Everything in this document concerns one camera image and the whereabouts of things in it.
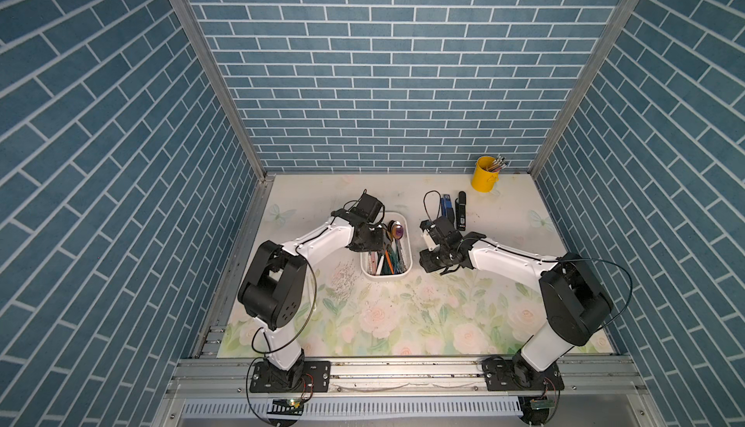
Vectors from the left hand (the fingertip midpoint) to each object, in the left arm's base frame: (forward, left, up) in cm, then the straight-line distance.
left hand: (384, 245), depth 91 cm
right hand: (-4, -13, -3) cm, 14 cm away
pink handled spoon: (-3, +3, -6) cm, 7 cm away
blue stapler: (+20, -24, -5) cm, 32 cm away
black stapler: (+19, -29, -5) cm, 35 cm away
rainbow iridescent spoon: (+8, -4, -4) cm, 10 cm away
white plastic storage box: (-5, -7, -5) cm, 10 cm away
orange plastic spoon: (-2, -1, -5) cm, 5 cm away
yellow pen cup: (+30, -39, 0) cm, 49 cm away
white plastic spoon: (-4, +1, -5) cm, 6 cm away
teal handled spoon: (-2, -4, -5) cm, 7 cm away
